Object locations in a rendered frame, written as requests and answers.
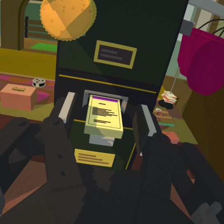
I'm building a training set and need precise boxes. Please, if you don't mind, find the brown arched wooden hatch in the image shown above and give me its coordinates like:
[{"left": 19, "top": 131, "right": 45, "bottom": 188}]
[{"left": 0, "top": 0, "right": 59, "bottom": 52}]

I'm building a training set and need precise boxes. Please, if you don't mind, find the yellow card ticket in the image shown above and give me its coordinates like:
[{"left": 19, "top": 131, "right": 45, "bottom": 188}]
[{"left": 84, "top": 95, "right": 124, "bottom": 140}]

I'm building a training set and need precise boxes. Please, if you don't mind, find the magenta desk mat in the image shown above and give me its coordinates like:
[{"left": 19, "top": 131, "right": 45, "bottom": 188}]
[{"left": 0, "top": 75, "right": 55, "bottom": 106}]

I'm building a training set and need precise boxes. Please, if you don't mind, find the dark green counter press body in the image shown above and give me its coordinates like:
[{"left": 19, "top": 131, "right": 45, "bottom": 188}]
[{"left": 53, "top": 0, "right": 190, "bottom": 171}]

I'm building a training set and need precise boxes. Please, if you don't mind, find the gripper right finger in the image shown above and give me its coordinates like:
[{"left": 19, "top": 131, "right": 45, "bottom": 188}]
[{"left": 132, "top": 104, "right": 224, "bottom": 210}]

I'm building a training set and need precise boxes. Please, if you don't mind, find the salmon box with slot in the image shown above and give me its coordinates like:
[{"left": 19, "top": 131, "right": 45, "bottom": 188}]
[{"left": 0, "top": 83, "right": 38, "bottom": 112}]

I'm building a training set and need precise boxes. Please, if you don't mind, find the wooden coin tray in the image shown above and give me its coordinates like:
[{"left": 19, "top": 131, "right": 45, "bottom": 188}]
[{"left": 153, "top": 106, "right": 176, "bottom": 127}]

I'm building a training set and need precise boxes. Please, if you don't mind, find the small salmon block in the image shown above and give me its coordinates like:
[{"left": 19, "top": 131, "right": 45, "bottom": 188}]
[{"left": 162, "top": 131, "right": 180, "bottom": 144}]

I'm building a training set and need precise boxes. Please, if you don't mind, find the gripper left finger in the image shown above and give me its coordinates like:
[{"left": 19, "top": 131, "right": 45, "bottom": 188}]
[{"left": 0, "top": 91, "right": 86, "bottom": 195}]

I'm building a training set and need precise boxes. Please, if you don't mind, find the white and black spool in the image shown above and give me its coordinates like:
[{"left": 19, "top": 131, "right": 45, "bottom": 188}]
[{"left": 32, "top": 78, "right": 46, "bottom": 88}]

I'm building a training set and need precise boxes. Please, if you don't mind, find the brown wooden cabinet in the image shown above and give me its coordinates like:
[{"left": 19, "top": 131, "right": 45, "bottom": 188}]
[{"left": 181, "top": 75, "right": 224, "bottom": 177}]

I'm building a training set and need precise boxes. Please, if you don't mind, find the yellow knurled date knob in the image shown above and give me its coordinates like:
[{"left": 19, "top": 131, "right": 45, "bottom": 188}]
[{"left": 40, "top": 0, "right": 97, "bottom": 42}]

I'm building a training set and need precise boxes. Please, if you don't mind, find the paper spike with slips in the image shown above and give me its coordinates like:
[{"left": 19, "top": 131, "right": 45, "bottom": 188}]
[{"left": 158, "top": 66, "right": 181, "bottom": 110}]

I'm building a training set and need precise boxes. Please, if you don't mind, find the black cable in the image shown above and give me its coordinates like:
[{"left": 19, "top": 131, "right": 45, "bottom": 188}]
[{"left": 197, "top": 17, "right": 224, "bottom": 30}]

